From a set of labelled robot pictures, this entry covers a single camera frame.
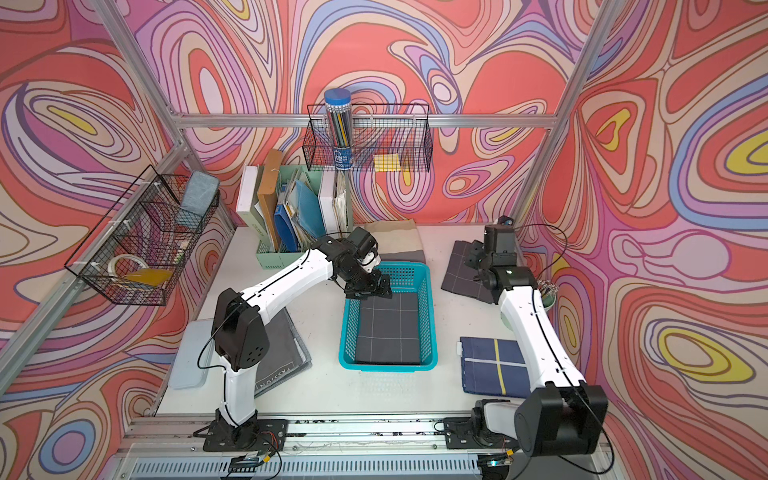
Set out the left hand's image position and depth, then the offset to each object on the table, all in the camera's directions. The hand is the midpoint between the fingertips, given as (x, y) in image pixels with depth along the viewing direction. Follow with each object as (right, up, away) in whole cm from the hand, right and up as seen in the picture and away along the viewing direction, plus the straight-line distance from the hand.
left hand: (385, 296), depth 83 cm
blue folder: (-24, +26, +13) cm, 38 cm away
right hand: (+26, +11, -3) cm, 28 cm away
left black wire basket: (-63, +12, -9) cm, 65 cm away
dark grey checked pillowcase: (+1, -11, +5) cm, 12 cm away
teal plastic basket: (+7, +4, +15) cm, 17 cm away
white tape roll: (-62, +11, -16) cm, 65 cm away
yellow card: (-54, +7, -15) cm, 57 cm away
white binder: (-19, +30, +10) cm, 37 cm away
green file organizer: (-32, +18, +19) cm, 41 cm away
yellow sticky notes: (+1, +40, +7) cm, 41 cm away
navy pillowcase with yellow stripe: (+31, -20, +1) cm, 37 cm away
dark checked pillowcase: (+26, +4, +20) cm, 33 cm away
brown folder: (-34, +30, +1) cm, 45 cm away
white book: (-42, +32, +5) cm, 53 cm away
